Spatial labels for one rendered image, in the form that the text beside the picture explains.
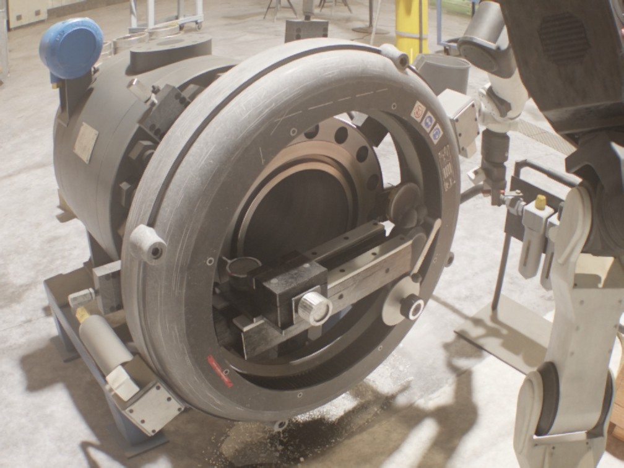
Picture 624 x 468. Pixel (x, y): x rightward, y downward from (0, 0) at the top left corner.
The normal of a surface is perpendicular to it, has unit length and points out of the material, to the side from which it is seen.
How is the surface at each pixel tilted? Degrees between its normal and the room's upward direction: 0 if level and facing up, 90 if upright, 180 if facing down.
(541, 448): 50
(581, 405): 60
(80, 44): 90
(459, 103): 23
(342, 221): 80
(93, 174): 72
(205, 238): 90
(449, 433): 0
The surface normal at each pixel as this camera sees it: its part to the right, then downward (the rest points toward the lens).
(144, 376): -0.30, -0.68
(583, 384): -0.07, -0.04
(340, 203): -0.76, 0.42
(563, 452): -0.04, -0.64
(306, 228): -0.65, -0.20
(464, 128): 0.64, 0.39
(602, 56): -0.75, 0.16
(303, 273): -0.04, -0.85
